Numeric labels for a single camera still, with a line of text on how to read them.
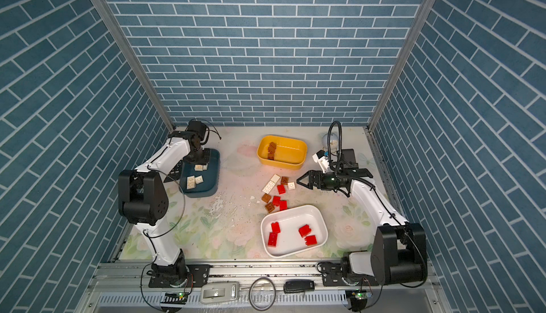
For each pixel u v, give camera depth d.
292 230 0.85
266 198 0.93
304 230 0.83
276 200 0.92
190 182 0.96
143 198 0.50
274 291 0.70
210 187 0.92
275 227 0.85
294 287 0.68
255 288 0.72
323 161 0.77
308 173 0.74
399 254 0.42
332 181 0.72
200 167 0.94
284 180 0.99
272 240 0.81
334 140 1.06
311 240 0.82
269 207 0.90
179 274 0.67
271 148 1.09
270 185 0.96
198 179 0.98
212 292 0.69
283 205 0.91
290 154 1.09
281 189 0.96
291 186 0.96
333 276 0.74
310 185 0.72
